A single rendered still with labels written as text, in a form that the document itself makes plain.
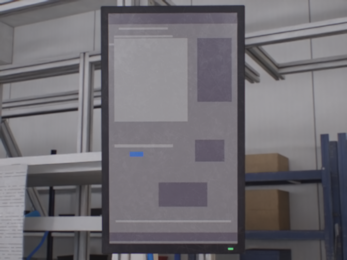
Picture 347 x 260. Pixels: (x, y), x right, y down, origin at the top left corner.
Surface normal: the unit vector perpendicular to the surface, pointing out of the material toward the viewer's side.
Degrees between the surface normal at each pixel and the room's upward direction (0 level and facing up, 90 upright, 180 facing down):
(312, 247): 90
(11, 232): 90
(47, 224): 90
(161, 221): 101
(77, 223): 90
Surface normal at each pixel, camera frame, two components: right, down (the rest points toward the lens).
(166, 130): -0.01, 0.02
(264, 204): -0.44, -0.16
